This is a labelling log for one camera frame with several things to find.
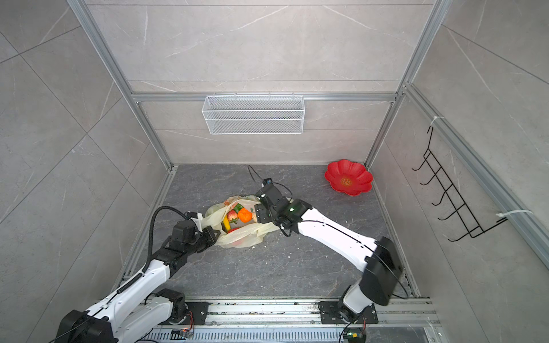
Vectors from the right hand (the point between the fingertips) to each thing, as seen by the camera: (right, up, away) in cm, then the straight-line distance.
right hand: (266, 206), depth 80 cm
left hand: (-19, -9, +5) cm, 21 cm away
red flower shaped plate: (+43, +12, +34) cm, 57 cm away
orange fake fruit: (-10, -5, +13) cm, 18 cm away
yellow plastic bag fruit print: (-8, -12, +2) cm, 14 cm away
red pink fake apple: (-16, -6, +13) cm, 22 cm away
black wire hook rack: (+60, -3, -21) cm, 63 cm away
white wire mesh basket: (-7, +42, +21) cm, 47 cm away
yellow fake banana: (-19, -9, +13) cm, 25 cm away
